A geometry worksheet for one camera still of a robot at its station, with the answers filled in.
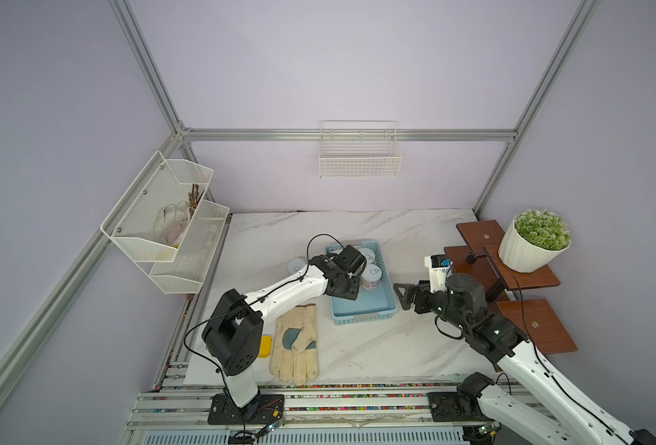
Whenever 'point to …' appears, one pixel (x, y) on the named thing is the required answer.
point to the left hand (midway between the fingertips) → (346, 291)
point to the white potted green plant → (534, 239)
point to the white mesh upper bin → (148, 220)
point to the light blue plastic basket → (369, 305)
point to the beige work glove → (294, 354)
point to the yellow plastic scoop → (265, 349)
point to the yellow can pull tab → (368, 257)
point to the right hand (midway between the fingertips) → (408, 288)
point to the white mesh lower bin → (187, 273)
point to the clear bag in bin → (170, 222)
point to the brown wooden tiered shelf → (536, 319)
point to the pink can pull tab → (371, 275)
